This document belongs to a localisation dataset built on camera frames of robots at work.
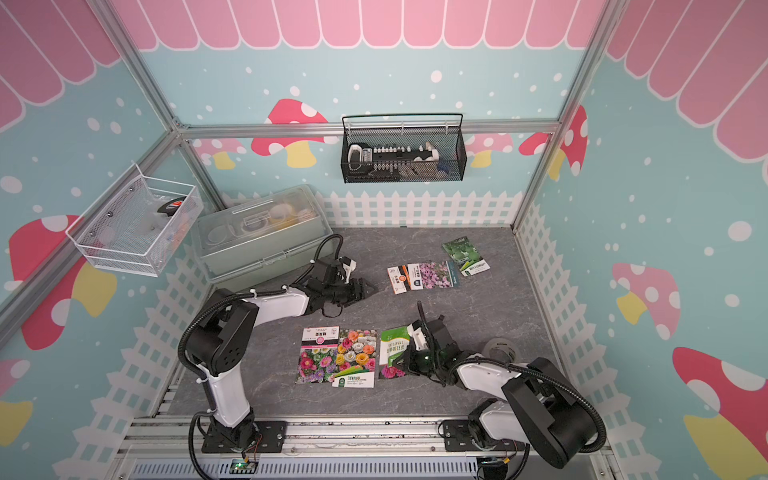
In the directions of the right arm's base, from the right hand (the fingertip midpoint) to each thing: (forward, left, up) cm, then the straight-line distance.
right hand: (392, 363), depth 84 cm
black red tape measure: (+30, +57, +34) cm, 73 cm away
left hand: (+20, +6, +4) cm, 21 cm away
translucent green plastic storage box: (+34, +40, +19) cm, 56 cm away
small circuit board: (-23, +37, -3) cm, 44 cm away
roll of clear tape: (+4, -32, -1) cm, 32 cm away
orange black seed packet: (+31, -5, -2) cm, 31 cm away
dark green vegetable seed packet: (+38, -28, -1) cm, 48 cm away
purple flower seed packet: (+32, -15, -1) cm, 35 cm away
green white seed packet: (+6, 0, 0) cm, 6 cm away
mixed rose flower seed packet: (+3, +10, -1) cm, 11 cm away
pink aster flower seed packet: (+4, +22, -1) cm, 22 cm away
